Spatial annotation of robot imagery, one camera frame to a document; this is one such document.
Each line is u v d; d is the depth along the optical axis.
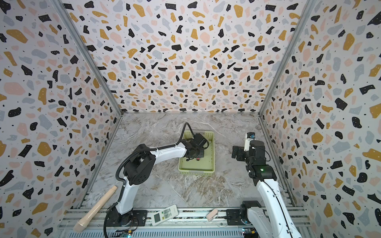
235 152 0.72
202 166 0.92
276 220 0.42
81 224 0.69
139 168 0.53
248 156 0.65
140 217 0.73
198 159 0.93
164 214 0.73
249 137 0.69
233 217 0.74
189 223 0.73
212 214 0.73
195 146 0.74
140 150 0.55
